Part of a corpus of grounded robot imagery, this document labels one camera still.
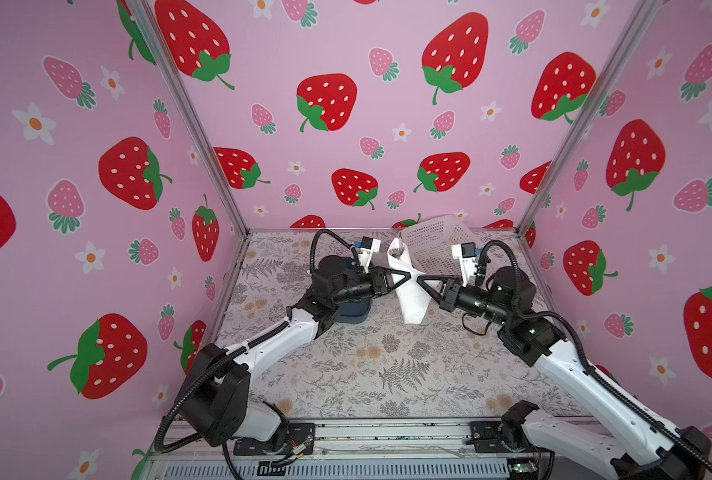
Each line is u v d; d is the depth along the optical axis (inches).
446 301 23.1
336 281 23.4
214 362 16.9
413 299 26.9
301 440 28.4
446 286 24.2
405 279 27.1
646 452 15.4
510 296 19.4
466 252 23.5
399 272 27.1
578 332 36.3
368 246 27.0
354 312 36.4
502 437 27.0
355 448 28.8
